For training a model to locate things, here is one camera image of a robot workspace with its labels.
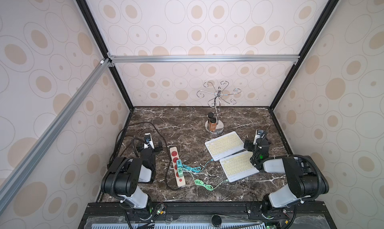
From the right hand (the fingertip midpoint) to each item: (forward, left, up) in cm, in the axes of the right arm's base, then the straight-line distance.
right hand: (262, 139), depth 94 cm
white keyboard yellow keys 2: (-16, +16, -6) cm, 23 cm away
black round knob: (-45, +30, +3) cm, 54 cm away
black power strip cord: (-2, +61, -5) cm, 61 cm away
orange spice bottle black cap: (+8, +31, +4) cm, 32 cm away
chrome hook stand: (+15, +30, +17) cm, 37 cm away
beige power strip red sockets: (-13, +54, -2) cm, 55 cm away
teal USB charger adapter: (-19, +50, +1) cm, 53 cm away
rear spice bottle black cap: (+14, +33, +7) cm, 36 cm away
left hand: (-5, +66, +7) cm, 67 cm away
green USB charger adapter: (-24, +49, +2) cm, 54 cm away
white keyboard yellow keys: (-2, +23, -5) cm, 24 cm away
